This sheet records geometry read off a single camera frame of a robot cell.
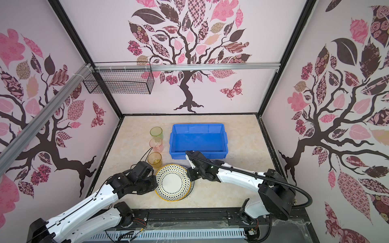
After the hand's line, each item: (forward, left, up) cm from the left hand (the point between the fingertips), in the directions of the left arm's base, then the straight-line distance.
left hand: (157, 188), depth 78 cm
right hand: (+8, -15, +2) cm, 17 cm away
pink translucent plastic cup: (+31, +7, -5) cm, 32 cm away
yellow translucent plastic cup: (+16, +4, +2) cm, 16 cm away
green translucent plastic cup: (+40, +8, -3) cm, 41 cm away
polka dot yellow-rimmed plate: (+4, -8, -3) cm, 9 cm away
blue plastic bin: (+36, -30, -7) cm, 47 cm away
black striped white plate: (-2, -18, -2) cm, 18 cm away
